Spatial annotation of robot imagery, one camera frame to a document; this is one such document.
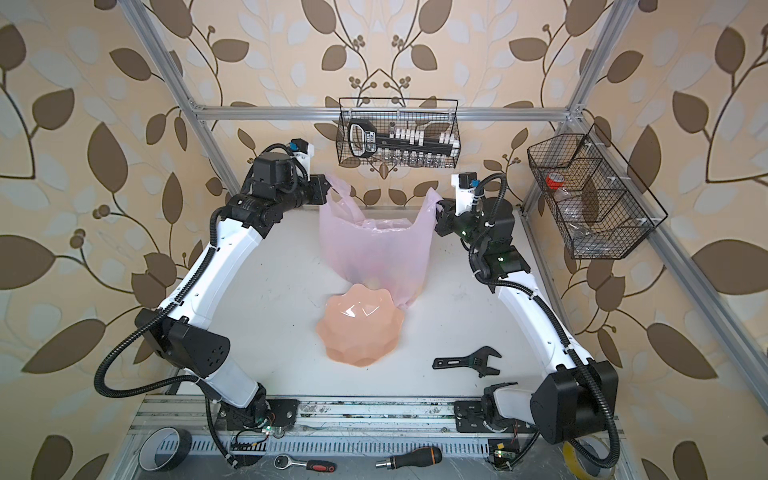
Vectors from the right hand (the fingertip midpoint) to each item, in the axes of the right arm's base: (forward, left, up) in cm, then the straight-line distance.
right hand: (433, 200), depth 71 cm
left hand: (+7, +25, +3) cm, 26 cm away
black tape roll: (-44, +66, -38) cm, 88 cm away
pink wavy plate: (-15, +20, -36) cm, 44 cm away
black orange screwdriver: (-48, +4, -37) cm, 61 cm away
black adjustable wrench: (-27, -13, -37) cm, 47 cm away
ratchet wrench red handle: (-48, +37, -36) cm, 70 cm away
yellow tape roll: (-51, -33, -37) cm, 71 cm away
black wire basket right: (-1, -42, -3) cm, 42 cm away
